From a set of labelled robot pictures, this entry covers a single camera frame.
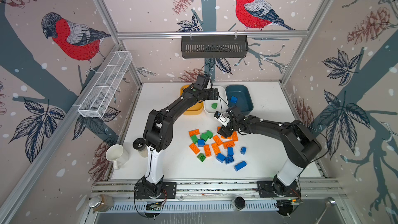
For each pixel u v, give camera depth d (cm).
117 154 78
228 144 88
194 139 89
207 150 86
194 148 88
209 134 92
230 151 84
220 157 83
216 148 86
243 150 85
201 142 89
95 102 71
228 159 83
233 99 107
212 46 107
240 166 81
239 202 62
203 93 78
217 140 90
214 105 106
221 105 104
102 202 64
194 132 93
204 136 90
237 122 73
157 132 53
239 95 112
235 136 92
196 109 100
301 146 47
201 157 82
